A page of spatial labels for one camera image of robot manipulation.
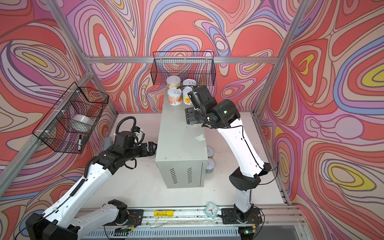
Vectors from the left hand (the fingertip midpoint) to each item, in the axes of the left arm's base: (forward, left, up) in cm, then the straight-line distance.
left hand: (152, 145), depth 77 cm
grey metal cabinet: (-13, -17, +13) cm, 24 cm away
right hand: (+4, -23, +17) cm, 29 cm away
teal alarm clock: (-27, -30, -18) cm, 45 cm away
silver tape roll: (+8, +33, +12) cm, 36 cm away
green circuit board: (-35, +13, -22) cm, 44 cm away
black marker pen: (-4, +34, +5) cm, 34 cm away
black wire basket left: (+4, +35, +15) cm, 39 cm away
